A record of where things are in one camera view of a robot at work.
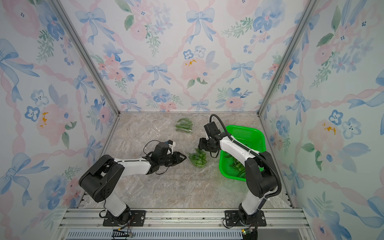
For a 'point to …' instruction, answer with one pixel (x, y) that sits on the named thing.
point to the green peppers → (238, 167)
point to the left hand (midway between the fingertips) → (187, 157)
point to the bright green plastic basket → (254, 138)
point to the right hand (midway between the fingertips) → (203, 146)
